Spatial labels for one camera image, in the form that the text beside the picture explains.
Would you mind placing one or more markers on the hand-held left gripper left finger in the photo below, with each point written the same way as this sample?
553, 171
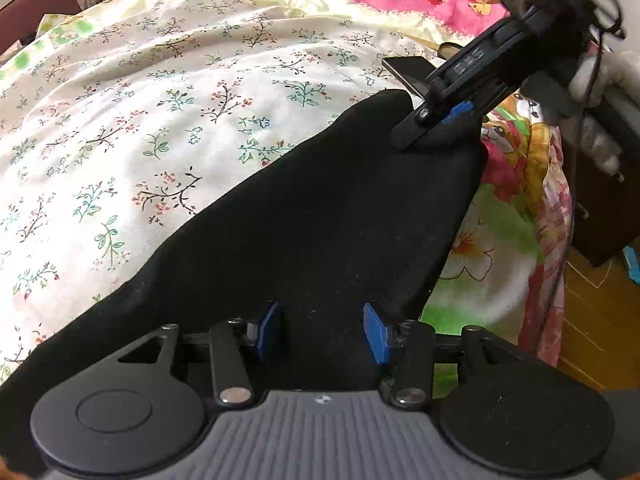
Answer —
270, 330

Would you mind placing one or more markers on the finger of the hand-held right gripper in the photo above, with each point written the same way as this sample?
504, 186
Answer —
460, 111
417, 127

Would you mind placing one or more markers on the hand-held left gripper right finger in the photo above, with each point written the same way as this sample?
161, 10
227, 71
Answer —
375, 335

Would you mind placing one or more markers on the black pants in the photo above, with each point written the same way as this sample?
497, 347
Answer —
300, 210

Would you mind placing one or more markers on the black phone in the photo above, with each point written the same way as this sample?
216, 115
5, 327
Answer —
407, 72

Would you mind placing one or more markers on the white fluffy cloth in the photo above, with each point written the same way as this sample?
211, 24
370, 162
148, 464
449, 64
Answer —
602, 110

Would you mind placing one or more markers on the dark nightstand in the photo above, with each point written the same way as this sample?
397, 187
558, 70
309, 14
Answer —
605, 210

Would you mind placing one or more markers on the blue plastic thing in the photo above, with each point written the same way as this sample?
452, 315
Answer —
632, 265

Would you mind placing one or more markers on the white floral bed sheet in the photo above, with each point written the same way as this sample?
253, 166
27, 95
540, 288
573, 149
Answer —
150, 110

